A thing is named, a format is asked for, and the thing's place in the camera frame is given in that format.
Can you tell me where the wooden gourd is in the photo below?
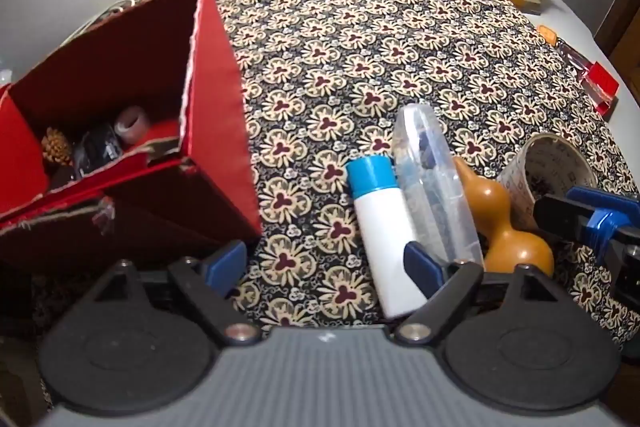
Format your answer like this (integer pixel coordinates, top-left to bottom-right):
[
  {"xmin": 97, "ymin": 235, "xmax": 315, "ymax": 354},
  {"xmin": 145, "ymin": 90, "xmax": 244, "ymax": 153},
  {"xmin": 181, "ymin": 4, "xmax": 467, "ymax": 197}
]
[{"xmin": 452, "ymin": 156, "xmax": 555, "ymax": 279}]

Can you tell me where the red transparent box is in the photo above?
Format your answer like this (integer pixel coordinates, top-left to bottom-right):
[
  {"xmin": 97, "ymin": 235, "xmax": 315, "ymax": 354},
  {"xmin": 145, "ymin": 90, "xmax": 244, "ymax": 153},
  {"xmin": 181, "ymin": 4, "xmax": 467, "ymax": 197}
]
[{"xmin": 557, "ymin": 42, "xmax": 621, "ymax": 115}]

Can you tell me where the small white tape roll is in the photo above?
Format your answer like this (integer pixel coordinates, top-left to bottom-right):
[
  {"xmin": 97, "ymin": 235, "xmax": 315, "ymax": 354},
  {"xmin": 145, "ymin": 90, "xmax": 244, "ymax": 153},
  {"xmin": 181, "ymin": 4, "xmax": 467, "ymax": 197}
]
[{"xmin": 114, "ymin": 106, "xmax": 150, "ymax": 144}]

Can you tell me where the clear plastic case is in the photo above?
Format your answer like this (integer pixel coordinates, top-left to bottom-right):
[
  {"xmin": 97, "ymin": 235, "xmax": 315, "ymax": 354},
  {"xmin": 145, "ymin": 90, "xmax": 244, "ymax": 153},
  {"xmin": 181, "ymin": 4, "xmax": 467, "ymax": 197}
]
[{"xmin": 391, "ymin": 103, "xmax": 485, "ymax": 265}]

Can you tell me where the red cardboard box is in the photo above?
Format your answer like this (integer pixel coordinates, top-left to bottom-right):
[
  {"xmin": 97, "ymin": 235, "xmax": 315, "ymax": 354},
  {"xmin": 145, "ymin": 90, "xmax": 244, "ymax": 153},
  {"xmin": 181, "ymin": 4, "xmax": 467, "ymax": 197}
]
[{"xmin": 0, "ymin": 0, "xmax": 263, "ymax": 265}]

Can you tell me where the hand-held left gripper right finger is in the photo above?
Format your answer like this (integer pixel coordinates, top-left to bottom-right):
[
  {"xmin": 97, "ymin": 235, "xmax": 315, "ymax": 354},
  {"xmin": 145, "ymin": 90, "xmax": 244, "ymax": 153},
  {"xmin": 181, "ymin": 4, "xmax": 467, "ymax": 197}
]
[{"xmin": 392, "ymin": 241, "xmax": 557, "ymax": 345}]

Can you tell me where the patterned tape roll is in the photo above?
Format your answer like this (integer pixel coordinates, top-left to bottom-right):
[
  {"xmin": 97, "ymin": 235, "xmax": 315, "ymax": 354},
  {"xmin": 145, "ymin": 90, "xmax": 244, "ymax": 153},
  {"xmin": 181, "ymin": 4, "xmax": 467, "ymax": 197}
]
[{"xmin": 497, "ymin": 133, "xmax": 598, "ymax": 230}]

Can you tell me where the white bottle with blue cap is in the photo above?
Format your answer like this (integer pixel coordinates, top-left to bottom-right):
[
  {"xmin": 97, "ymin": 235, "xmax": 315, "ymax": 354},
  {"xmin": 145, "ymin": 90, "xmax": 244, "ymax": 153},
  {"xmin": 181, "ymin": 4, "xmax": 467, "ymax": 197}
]
[{"xmin": 346, "ymin": 157, "xmax": 431, "ymax": 320}]

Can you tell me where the floral patterned tablecloth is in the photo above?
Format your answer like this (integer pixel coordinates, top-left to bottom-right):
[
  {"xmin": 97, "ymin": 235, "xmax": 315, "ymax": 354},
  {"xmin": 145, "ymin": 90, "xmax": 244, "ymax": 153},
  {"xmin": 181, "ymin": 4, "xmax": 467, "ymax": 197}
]
[{"xmin": 135, "ymin": 0, "xmax": 640, "ymax": 348}]

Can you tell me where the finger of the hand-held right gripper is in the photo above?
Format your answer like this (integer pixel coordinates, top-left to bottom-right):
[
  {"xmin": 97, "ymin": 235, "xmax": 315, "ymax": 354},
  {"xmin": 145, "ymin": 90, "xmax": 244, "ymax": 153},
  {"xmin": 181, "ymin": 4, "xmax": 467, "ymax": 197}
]
[{"xmin": 534, "ymin": 186, "xmax": 640, "ymax": 254}]

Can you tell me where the dark shiny object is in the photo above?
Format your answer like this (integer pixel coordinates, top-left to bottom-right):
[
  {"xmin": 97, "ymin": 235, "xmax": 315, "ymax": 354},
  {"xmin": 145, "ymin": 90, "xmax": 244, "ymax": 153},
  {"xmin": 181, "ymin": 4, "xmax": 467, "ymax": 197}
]
[{"xmin": 74, "ymin": 123, "xmax": 125, "ymax": 178}]

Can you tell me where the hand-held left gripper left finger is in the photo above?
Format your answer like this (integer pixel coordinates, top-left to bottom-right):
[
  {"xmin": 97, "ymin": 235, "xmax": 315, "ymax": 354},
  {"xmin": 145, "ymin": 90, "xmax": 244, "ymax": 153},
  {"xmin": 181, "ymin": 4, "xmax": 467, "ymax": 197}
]
[{"xmin": 92, "ymin": 241, "xmax": 262, "ymax": 345}]

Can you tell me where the brown pine cone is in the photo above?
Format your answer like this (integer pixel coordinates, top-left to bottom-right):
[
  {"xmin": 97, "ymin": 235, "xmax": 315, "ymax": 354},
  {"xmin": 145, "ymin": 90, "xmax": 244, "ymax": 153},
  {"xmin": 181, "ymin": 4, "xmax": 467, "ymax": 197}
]
[{"xmin": 41, "ymin": 127, "xmax": 75, "ymax": 168}]

